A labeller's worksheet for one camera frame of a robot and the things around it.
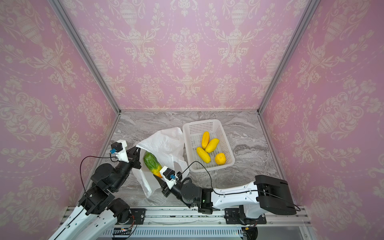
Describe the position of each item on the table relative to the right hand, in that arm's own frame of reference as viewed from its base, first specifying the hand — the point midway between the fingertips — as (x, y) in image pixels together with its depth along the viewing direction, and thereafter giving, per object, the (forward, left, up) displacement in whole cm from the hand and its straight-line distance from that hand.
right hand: (159, 171), depth 64 cm
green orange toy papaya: (0, +2, +7) cm, 7 cm away
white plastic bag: (+17, -1, -6) cm, 18 cm away
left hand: (+10, +9, +4) cm, 14 cm away
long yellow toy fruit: (+18, -21, -22) cm, 35 cm away
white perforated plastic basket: (+36, -15, -22) cm, 45 cm away
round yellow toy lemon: (+14, -30, -18) cm, 38 cm away
